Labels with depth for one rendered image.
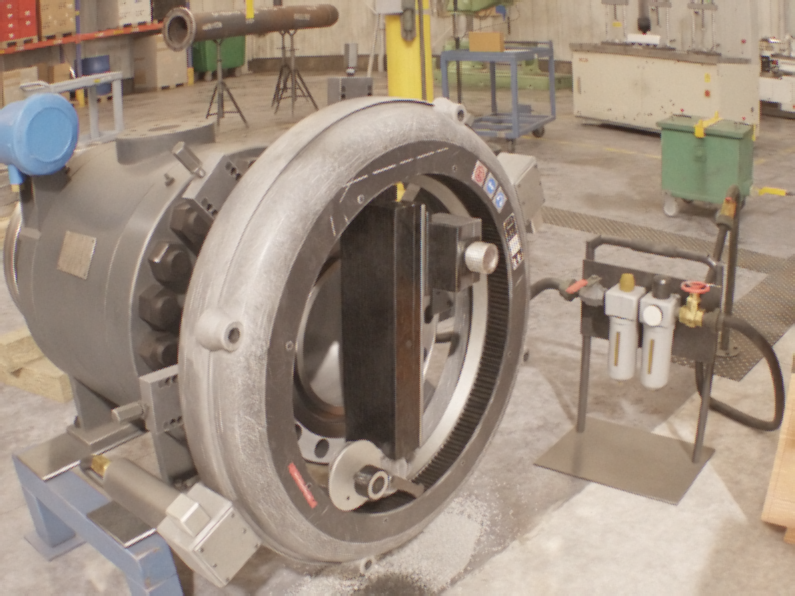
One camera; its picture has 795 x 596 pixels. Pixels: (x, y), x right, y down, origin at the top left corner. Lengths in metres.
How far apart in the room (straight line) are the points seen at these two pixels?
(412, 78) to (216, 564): 4.03
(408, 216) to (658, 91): 6.33
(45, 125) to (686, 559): 1.62
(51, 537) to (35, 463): 0.22
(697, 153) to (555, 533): 2.93
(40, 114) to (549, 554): 1.40
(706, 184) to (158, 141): 3.42
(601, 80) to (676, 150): 3.46
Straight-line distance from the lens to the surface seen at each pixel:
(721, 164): 4.41
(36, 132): 1.58
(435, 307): 1.48
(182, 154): 1.05
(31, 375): 2.77
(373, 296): 1.18
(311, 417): 1.30
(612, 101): 7.77
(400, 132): 1.15
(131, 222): 1.38
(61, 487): 1.71
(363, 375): 1.23
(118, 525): 1.53
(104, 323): 1.40
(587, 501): 1.96
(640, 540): 1.83
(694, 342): 1.97
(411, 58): 4.85
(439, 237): 1.17
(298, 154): 1.07
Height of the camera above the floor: 1.10
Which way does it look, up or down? 20 degrees down
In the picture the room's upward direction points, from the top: 2 degrees counter-clockwise
